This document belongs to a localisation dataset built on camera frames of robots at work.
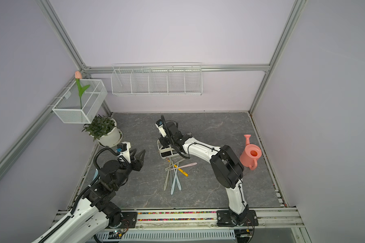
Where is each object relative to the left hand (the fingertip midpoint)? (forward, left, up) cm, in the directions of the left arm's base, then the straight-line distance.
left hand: (141, 151), depth 74 cm
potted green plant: (+19, +25, -5) cm, 32 cm away
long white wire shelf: (+49, -6, +8) cm, 50 cm away
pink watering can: (-1, -58, -10) cm, 59 cm away
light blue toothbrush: (-13, -18, -21) cm, 30 cm away
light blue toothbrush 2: (-13, -14, -21) cm, 28 cm away
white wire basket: (+22, +38, +10) cm, 46 cm away
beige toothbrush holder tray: (+7, -11, -15) cm, 20 cm away
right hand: (+15, -8, -7) cm, 19 cm away
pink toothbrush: (0, -24, -21) cm, 32 cm away
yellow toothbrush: (-4, -20, -20) cm, 28 cm away
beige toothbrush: (+1, -15, -20) cm, 25 cm away
